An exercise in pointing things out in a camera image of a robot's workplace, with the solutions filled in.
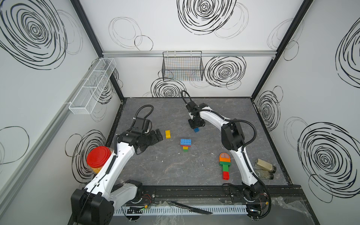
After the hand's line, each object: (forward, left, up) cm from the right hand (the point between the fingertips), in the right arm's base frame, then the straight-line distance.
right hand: (195, 126), depth 101 cm
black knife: (-49, +3, -1) cm, 49 cm away
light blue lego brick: (-18, +6, +10) cm, 21 cm away
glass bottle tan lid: (-27, -38, +2) cm, 47 cm away
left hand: (-18, +23, +14) cm, 33 cm away
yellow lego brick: (-7, +19, +1) cm, 20 cm away
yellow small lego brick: (-19, +7, +5) cm, 21 cm away
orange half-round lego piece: (-22, -18, +2) cm, 28 cm away
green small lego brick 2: (-29, -17, +1) cm, 34 cm away
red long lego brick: (-18, +6, +6) cm, 20 cm away
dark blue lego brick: (-3, -1, 0) cm, 3 cm away
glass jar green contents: (-32, -38, +2) cm, 50 cm away
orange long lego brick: (-24, -17, +2) cm, 30 cm away
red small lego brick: (-33, -17, -1) cm, 37 cm away
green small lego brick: (-19, +7, 0) cm, 20 cm away
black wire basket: (+30, +10, +31) cm, 44 cm away
